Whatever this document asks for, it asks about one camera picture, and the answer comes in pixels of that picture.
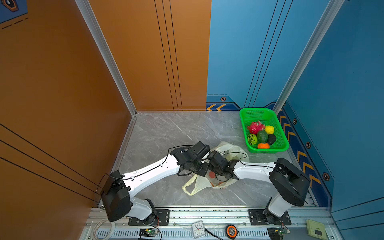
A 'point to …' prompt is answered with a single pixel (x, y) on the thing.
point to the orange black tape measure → (232, 231)
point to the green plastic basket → (266, 116)
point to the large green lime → (262, 136)
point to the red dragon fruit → (255, 126)
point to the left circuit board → (151, 232)
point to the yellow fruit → (269, 129)
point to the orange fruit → (263, 145)
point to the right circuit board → (277, 233)
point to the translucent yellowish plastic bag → (233, 152)
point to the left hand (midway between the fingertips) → (207, 170)
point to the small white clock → (198, 229)
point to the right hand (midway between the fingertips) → (204, 165)
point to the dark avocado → (271, 139)
